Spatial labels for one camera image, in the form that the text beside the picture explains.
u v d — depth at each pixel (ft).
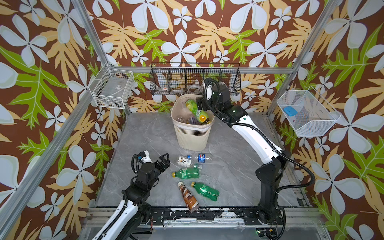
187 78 3.17
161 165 2.32
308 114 2.70
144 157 2.30
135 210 1.75
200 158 2.97
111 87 2.83
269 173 1.70
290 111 2.84
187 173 2.76
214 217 2.46
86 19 2.35
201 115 2.76
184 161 2.89
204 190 2.56
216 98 1.82
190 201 2.42
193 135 2.70
